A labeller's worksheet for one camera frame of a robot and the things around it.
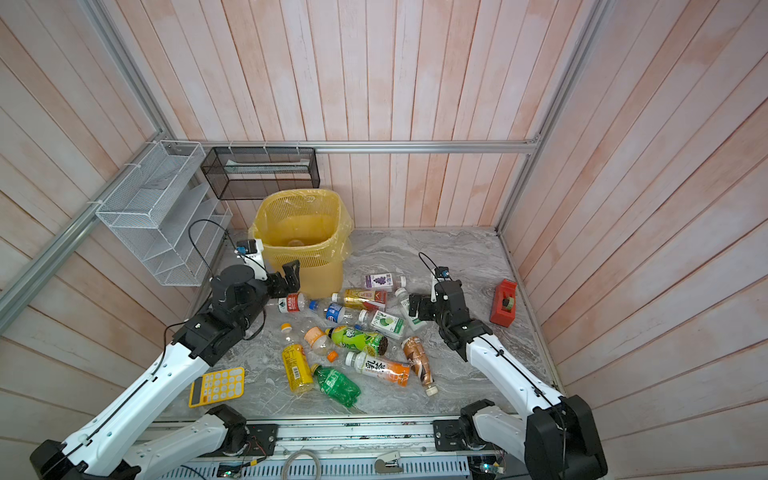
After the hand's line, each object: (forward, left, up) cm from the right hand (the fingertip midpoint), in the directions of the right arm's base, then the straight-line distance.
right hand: (425, 295), depth 86 cm
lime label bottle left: (-5, +12, -9) cm, 16 cm away
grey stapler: (-40, +10, -11) cm, 43 cm away
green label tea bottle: (-14, +17, -3) cm, 22 cm away
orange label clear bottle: (-11, +31, -10) cm, 34 cm away
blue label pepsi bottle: (-1, +25, -12) cm, 27 cm away
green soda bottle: (-24, +25, -10) cm, 36 cm away
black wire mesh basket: (+41, +61, +14) cm, 75 cm away
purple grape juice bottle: (+11, +12, -9) cm, 19 cm away
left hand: (-4, +37, +17) cm, 41 cm away
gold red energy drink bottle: (+2, +20, -6) cm, 21 cm away
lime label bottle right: (-4, +3, -9) cm, 10 cm away
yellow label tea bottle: (-19, +36, -7) cm, 41 cm away
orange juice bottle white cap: (-19, +14, -8) cm, 25 cm away
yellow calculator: (-24, +58, -11) cm, 64 cm away
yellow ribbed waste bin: (-2, +31, +9) cm, 32 cm away
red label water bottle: (0, +41, -6) cm, 42 cm away
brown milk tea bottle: (-15, +2, -9) cm, 18 cm away
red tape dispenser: (0, -25, -8) cm, 26 cm away
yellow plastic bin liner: (+25, +40, +4) cm, 48 cm away
